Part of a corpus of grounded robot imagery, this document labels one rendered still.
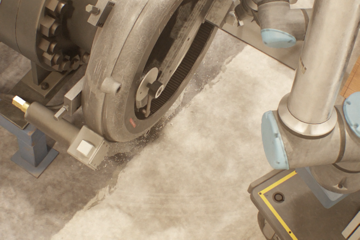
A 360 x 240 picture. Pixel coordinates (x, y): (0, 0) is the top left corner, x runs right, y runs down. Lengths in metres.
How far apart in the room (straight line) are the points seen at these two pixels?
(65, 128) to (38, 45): 0.28
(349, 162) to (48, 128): 0.94
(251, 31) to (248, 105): 0.41
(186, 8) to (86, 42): 0.34
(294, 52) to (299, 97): 1.47
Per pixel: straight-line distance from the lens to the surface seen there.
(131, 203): 2.41
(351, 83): 2.72
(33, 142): 2.33
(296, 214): 2.13
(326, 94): 1.45
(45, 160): 2.49
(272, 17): 1.70
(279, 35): 1.69
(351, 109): 1.61
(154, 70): 1.89
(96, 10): 1.68
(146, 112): 2.03
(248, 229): 2.43
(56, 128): 2.02
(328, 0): 1.29
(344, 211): 2.19
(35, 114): 2.06
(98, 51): 1.75
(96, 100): 1.82
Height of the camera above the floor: 2.18
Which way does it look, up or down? 56 degrees down
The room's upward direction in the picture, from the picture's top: 11 degrees clockwise
